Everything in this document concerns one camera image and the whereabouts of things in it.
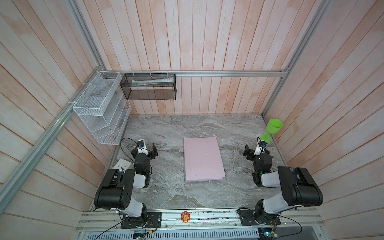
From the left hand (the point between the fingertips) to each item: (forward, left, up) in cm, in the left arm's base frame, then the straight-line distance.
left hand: (146, 146), depth 91 cm
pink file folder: (-6, -35, -6) cm, 36 cm away
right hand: (+1, -68, 0) cm, 68 cm away
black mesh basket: (+40, +2, +15) cm, 43 cm away
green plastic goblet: (+12, -81, +6) cm, 82 cm away
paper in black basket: (+30, +6, +25) cm, 39 cm away
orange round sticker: (-37, -25, -9) cm, 45 cm away
